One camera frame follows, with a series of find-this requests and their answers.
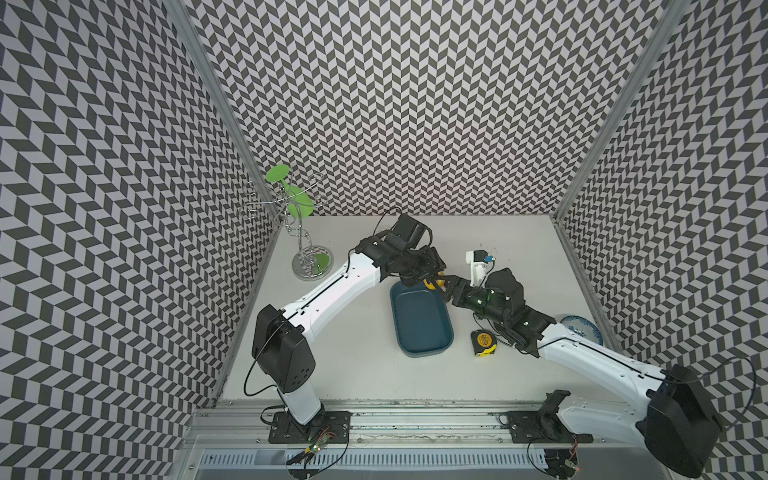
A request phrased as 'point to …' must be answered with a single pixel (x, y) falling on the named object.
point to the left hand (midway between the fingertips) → (439, 274)
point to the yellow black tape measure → (484, 342)
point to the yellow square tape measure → (441, 284)
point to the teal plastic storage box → (421, 319)
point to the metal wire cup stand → (286, 202)
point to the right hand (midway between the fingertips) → (435, 286)
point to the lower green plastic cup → (299, 202)
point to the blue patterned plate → (582, 327)
